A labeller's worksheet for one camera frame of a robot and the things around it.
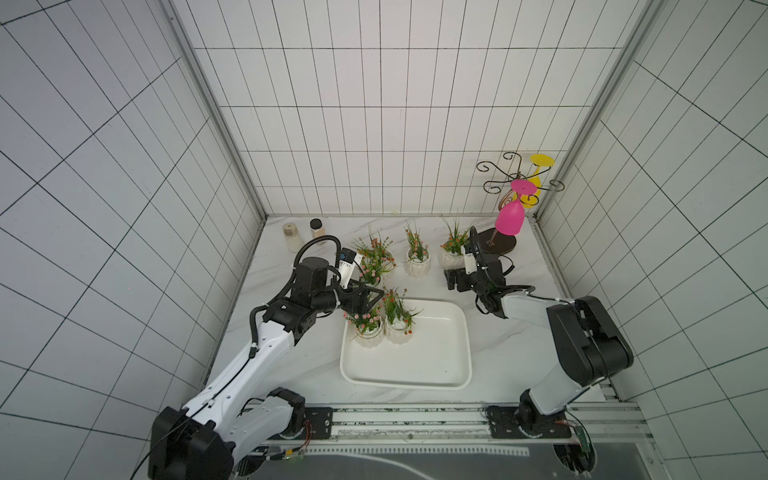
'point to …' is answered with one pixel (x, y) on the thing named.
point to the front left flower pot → (371, 272)
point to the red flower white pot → (399, 317)
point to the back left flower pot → (376, 260)
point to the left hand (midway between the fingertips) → (368, 294)
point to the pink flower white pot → (368, 325)
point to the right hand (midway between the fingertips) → (464, 262)
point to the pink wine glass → (510, 215)
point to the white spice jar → (292, 236)
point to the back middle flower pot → (418, 253)
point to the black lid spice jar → (317, 229)
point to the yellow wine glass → (538, 161)
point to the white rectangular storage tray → (438, 356)
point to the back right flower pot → (450, 253)
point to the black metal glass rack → (495, 242)
